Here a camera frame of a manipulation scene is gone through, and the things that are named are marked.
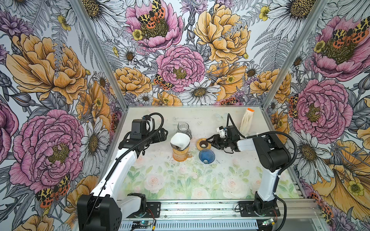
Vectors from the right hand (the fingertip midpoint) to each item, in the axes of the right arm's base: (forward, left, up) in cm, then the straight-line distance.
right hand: (208, 145), depth 97 cm
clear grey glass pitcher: (+15, +16, +1) cm, 22 cm away
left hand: (-4, +28, +16) cm, 32 cm away
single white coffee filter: (-3, +17, +12) cm, 21 cm away
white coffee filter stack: (+15, -29, +2) cm, 32 cm away
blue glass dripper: (-9, +2, +2) cm, 9 cm away
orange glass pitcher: (-8, +17, -1) cm, 19 cm away
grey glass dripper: (-7, +19, +9) cm, 22 cm away
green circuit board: (-41, +36, -2) cm, 54 cm away
